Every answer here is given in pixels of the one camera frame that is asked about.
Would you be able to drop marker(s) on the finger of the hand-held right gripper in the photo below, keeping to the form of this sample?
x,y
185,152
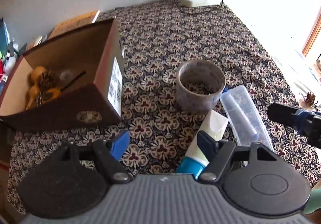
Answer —
x,y
283,113

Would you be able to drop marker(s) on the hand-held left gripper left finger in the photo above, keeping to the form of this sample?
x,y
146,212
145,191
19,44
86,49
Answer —
x,y
121,143

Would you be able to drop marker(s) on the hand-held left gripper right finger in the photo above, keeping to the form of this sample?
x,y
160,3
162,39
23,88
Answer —
x,y
204,142

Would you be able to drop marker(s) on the white blue lotion tube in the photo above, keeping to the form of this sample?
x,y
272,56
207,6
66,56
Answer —
x,y
213,123

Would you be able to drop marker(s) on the clear plastic case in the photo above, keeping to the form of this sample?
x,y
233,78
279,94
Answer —
x,y
248,111

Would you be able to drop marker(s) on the patterned round cup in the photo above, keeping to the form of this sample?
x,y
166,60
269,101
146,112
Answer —
x,y
198,103

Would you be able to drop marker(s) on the brown cardboard box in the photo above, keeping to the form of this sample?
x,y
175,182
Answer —
x,y
100,103

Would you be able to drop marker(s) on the brown pinecone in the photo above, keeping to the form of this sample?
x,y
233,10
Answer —
x,y
47,79
309,98

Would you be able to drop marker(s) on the yellow tape measure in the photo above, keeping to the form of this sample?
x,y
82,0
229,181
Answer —
x,y
52,95

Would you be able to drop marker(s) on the clear tape roll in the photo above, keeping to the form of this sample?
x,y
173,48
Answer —
x,y
66,74

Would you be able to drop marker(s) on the green cloth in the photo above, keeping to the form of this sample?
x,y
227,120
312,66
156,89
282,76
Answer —
x,y
313,201

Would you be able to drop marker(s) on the orange dried gourd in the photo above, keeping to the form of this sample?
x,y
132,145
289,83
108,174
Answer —
x,y
37,73

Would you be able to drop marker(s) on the flat cardboard sheet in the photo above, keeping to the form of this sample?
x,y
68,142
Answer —
x,y
75,22

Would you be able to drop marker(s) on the thin book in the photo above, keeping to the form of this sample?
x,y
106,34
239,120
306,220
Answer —
x,y
33,42

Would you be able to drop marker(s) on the white plush toy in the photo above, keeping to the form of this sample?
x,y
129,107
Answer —
x,y
11,62

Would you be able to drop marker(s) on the green headed red toy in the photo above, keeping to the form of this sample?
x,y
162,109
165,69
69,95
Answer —
x,y
1,66

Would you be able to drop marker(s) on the blue plastic object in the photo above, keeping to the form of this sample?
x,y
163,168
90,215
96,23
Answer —
x,y
3,33

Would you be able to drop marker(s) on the wooden window frame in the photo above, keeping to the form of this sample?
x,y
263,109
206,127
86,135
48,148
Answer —
x,y
312,38

